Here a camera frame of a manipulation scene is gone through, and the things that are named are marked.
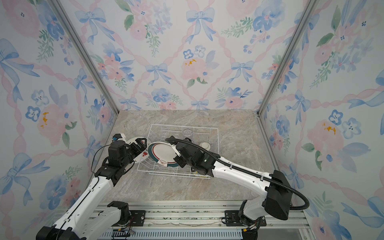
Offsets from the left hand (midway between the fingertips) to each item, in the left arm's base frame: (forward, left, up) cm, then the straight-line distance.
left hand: (142, 141), depth 80 cm
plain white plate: (-5, -12, -3) cm, 14 cm away
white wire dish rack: (+17, -37, -19) cm, 45 cm away
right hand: (-5, -19, +1) cm, 20 cm away
